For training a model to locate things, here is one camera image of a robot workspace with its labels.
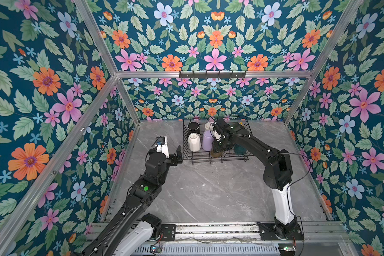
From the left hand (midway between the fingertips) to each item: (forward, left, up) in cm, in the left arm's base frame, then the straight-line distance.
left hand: (172, 142), depth 71 cm
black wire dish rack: (+2, -30, +7) cm, 31 cm away
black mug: (+26, -9, -18) cm, 33 cm away
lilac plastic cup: (+13, -17, -17) cm, 28 cm away
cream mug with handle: (+14, -9, -19) cm, 26 cm away
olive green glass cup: (+1, -21, -12) cm, 24 cm away
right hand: (+8, -23, -19) cm, 31 cm away
